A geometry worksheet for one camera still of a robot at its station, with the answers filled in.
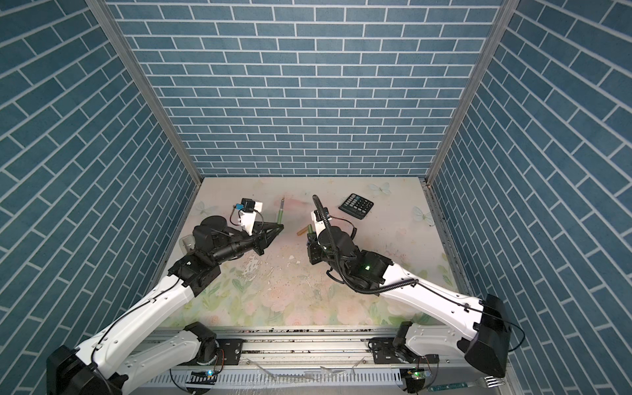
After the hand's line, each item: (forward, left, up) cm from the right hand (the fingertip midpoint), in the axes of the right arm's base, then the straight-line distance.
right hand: (306, 232), depth 72 cm
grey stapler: (+5, +49, -21) cm, 54 cm away
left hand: (-1, +7, +3) cm, 7 cm away
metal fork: (-29, -54, -25) cm, 66 cm away
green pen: (+2, +7, +6) cm, 9 cm away
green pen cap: (-2, -2, +5) cm, 6 cm away
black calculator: (+31, -16, -23) cm, 42 cm away
